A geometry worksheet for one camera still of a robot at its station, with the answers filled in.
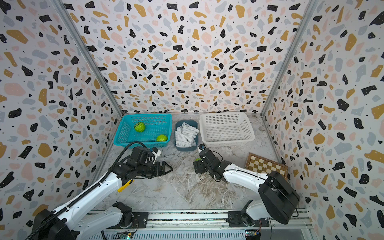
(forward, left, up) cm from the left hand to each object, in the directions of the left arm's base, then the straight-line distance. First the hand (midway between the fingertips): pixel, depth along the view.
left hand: (169, 170), depth 78 cm
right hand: (+7, -16, -6) cm, 19 cm away
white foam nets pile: (+27, -7, -6) cm, 28 cm away
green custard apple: (+5, -15, +2) cm, 16 cm away
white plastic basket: (+38, -36, -13) cm, 54 cm away
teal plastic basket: (+38, +19, -14) cm, 45 cm away
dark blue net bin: (+40, -11, -8) cm, 42 cm away
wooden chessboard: (+8, -53, -11) cm, 55 cm away
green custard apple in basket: (+25, +9, -5) cm, 27 cm away
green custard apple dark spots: (+36, +27, -7) cm, 45 cm away
